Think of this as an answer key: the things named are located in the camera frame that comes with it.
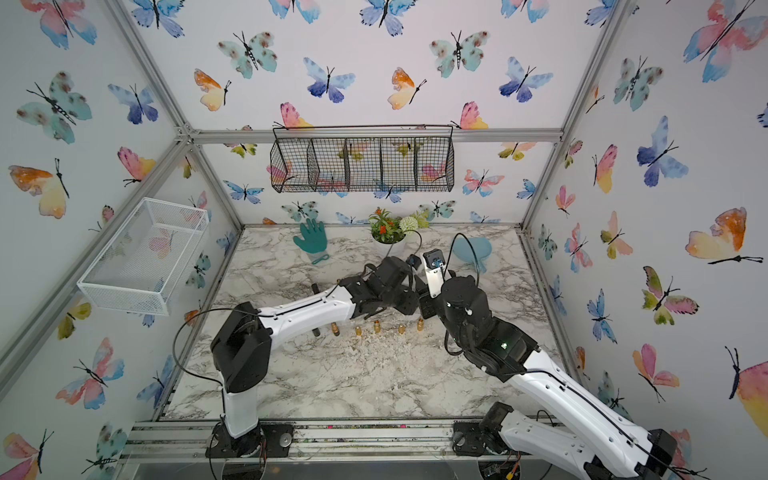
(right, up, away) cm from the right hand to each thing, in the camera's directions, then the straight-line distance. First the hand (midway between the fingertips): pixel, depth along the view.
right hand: (429, 271), depth 67 cm
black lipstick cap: (-34, -8, +32) cm, 48 cm away
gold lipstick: (-13, -18, +24) cm, 33 cm away
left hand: (-1, -7, +18) cm, 20 cm away
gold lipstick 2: (0, -17, +24) cm, 30 cm away
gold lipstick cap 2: (-6, -19, +25) cm, 32 cm away
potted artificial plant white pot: (-10, +11, +31) cm, 35 cm away
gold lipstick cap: (-19, -20, +25) cm, 37 cm away
